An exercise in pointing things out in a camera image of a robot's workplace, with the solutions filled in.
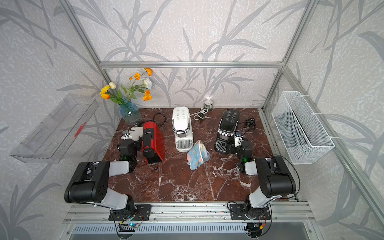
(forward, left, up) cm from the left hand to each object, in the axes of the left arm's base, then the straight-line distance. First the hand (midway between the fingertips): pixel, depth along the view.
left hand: (133, 138), depth 93 cm
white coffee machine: (-3, -32, +13) cm, 35 cm away
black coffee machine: (0, -59, -6) cm, 59 cm away
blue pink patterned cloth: (-12, -41, +1) cm, 43 cm away
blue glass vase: (+19, +6, +3) cm, 20 cm away
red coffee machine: (-10, -17, +10) cm, 22 cm away
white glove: (+9, +4, -8) cm, 13 cm away
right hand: (+1, -64, 0) cm, 64 cm away
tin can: (+33, -49, -2) cm, 59 cm away
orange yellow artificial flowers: (+25, +7, +14) cm, 30 cm away
